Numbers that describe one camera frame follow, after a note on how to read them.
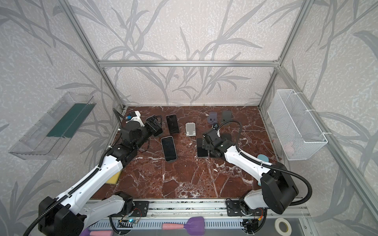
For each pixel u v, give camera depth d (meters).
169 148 0.86
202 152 0.94
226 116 1.10
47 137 0.64
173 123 0.99
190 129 1.03
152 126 0.67
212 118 1.08
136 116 0.67
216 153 0.60
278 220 0.70
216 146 0.64
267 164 0.46
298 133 0.62
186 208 0.75
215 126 0.76
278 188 0.42
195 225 0.70
